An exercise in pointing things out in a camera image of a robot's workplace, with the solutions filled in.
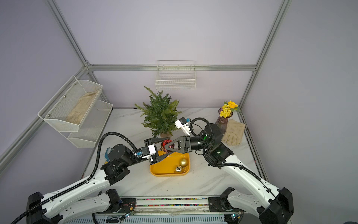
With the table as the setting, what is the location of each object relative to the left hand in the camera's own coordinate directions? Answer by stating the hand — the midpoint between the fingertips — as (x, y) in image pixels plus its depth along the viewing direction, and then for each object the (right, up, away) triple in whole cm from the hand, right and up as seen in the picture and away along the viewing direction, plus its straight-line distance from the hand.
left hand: (170, 143), depth 58 cm
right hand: (-1, -2, -2) cm, 3 cm away
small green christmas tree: (-7, +14, +19) cm, 24 cm away
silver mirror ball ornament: (+3, -19, +24) cm, 31 cm away
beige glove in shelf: (-54, +14, +18) cm, 58 cm away
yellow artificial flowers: (+34, +18, +28) cm, 48 cm away
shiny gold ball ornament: (+6, -16, +27) cm, 32 cm away
